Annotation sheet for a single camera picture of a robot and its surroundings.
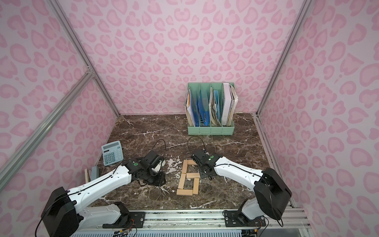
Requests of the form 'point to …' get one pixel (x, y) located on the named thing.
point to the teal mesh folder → (216, 98)
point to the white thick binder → (227, 99)
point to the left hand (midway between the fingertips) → (165, 181)
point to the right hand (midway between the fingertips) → (206, 171)
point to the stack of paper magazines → (234, 105)
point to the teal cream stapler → (92, 174)
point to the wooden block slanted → (184, 192)
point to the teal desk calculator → (112, 153)
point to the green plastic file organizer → (210, 108)
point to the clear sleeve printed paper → (189, 113)
